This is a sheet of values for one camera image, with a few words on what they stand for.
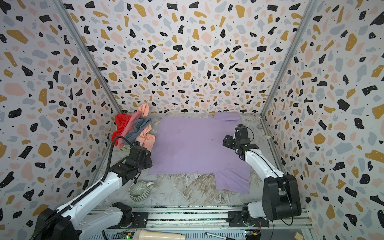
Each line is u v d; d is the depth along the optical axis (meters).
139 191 0.82
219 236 0.70
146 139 0.93
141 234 0.66
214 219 0.76
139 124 0.95
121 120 1.03
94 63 0.90
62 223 0.39
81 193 0.46
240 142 0.69
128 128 0.93
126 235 0.70
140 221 0.73
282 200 0.43
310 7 0.72
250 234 0.71
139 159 0.64
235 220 0.73
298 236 0.69
